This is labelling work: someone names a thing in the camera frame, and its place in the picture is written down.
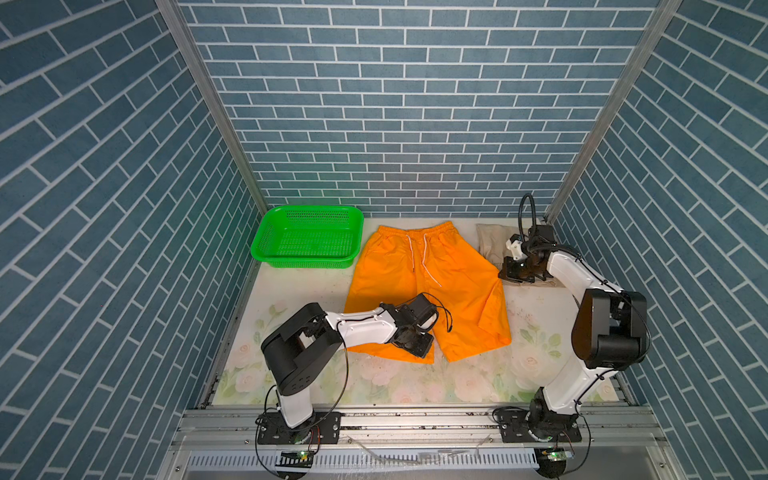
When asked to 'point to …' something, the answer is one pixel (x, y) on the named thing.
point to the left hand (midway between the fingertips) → (427, 351)
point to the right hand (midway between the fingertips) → (499, 270)
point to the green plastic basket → (310, 236)
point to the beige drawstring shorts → (492, 241)
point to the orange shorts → (397, 262)
